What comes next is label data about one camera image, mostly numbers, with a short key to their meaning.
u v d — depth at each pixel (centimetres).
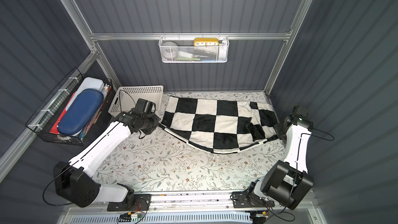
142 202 75
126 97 117
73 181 40
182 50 91
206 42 87
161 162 87
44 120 62
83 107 68
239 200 73
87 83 78
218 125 101
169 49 83
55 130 65
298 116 55
